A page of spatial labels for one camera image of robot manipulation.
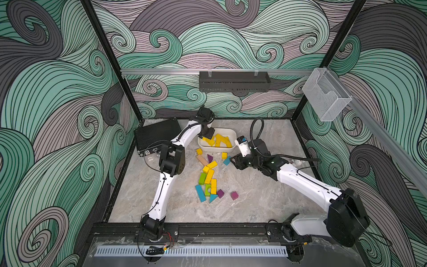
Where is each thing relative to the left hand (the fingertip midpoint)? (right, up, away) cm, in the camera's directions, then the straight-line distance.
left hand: (207, 131), depth 103 cm
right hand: (+13, -14, -21) cm, 28 cm away
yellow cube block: (-5, -13, -3) cm, 14 cm away
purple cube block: (+7, -32, -20) cm, 38 cm away
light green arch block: (0, -32, -20) cm, 38 cm away
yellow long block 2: (+3, -30, -17) cm, 34 cm away
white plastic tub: (0, -9, 0) cm, 9 cm away
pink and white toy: (+50, -17, -14) cm, 54 cm away
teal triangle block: (+3, -34, -20) cm, 39 cm away
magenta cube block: (+14, -34, -19) cm, 41 cm away
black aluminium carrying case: (-36, -4, -2) cm, 37 cm away
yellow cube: (+10, -15, -5) cm, 19 cm away
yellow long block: (+11, -6, +3) cm, 13 cm away
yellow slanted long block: (+3, -20, -8) cm, 22 cm away
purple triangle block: (+2, -16, -5) cm, 17 cm away
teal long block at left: (-3, -34, -19) cm, 39 cm away
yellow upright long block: (+1, -25, -13) cm, 29 cm away
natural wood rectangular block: (-3, -17, -5) cm, 18 cm away
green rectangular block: (-3, -26, -14) cm, 30 cm away
